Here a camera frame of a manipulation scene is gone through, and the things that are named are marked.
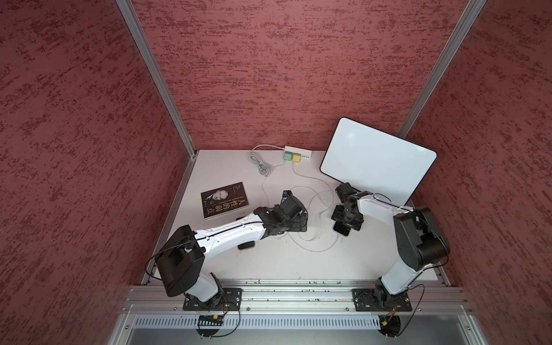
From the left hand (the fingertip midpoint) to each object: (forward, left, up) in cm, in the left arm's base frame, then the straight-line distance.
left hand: (294, 225), depth 82 cm
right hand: (+5, -22, -10) cm, 25 cm away
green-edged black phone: (+2, -20, -6) cm, 21 cm away
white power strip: (+46, -8, -7) cm, 48 cm away
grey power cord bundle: (+35, +14, -7) cm, 38 cm away
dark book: (+17, +33, -9) cm, 38 cm away
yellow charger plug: (+44, -3, -8) cm, 45 cm away
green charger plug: (+45, +2, -8) cm, 46 cm away
